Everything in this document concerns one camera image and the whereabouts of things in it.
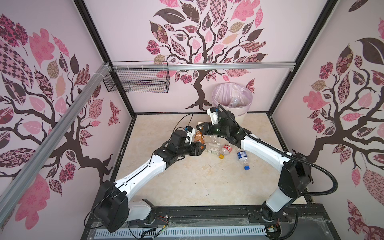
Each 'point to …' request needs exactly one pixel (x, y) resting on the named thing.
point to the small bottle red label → (226, 150)
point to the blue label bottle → (242, 156)
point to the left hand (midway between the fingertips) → (201, 148)
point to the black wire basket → (138, 81)
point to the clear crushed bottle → (215, 139)
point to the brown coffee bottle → (199, 137)
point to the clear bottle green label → (213, 147)
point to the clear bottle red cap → (234, 102)
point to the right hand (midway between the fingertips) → (199, 124)
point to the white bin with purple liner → (234, 97)
